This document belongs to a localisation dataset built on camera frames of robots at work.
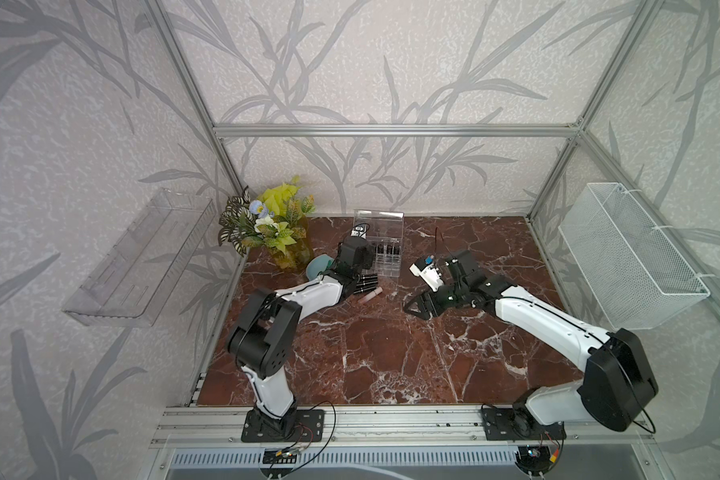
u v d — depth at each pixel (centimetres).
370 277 102
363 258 81
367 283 99
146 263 70
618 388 42
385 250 105
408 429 74
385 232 117
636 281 63
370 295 97
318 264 102
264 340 47
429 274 74
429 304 70
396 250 104
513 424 69
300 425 73
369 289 99
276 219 90
